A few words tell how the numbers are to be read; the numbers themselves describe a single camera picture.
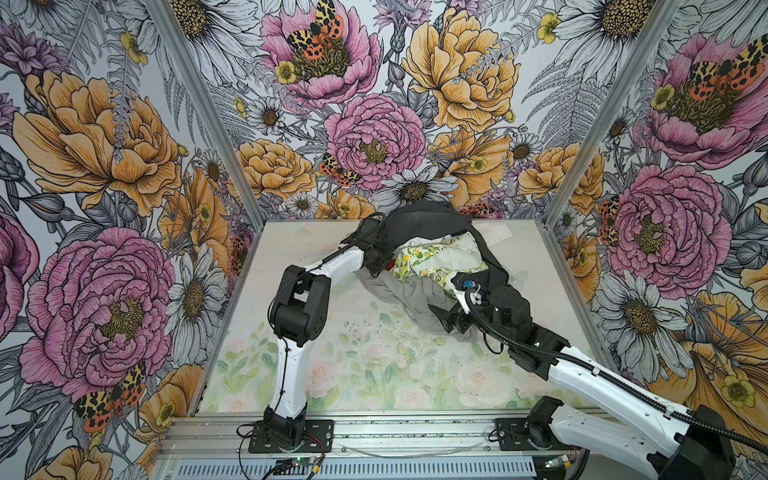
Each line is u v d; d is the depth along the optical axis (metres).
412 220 1.05
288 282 0.60
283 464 0.72
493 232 1.19
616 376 0.48
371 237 0.80
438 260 0.94
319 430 0.76
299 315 0.56
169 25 0.73
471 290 0.61
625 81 0.83
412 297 0.94
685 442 0.40
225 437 0.75
